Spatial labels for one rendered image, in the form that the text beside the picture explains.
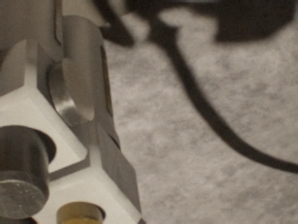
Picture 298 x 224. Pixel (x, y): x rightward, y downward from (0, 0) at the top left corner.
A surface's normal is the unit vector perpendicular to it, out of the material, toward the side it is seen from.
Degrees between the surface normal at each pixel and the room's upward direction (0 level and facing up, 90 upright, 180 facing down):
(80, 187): 0
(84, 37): 90
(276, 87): 0
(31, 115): 0
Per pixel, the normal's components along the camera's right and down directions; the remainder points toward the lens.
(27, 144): 0.47, -0.66
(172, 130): 0.12, 0.70
